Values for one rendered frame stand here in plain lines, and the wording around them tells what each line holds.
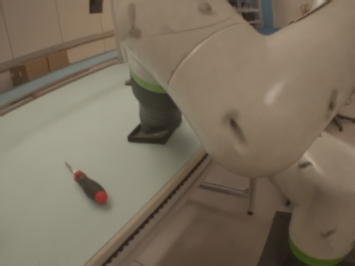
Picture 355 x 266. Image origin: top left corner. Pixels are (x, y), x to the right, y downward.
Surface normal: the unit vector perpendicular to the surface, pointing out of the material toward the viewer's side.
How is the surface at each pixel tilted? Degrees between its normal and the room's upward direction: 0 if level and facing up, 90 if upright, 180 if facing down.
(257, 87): 49
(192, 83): 79
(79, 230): 0
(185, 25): 62
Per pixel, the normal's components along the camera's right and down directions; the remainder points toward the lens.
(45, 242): -0.12, -0.88
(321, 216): -0.74, 0.38
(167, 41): -0.53, 0.22
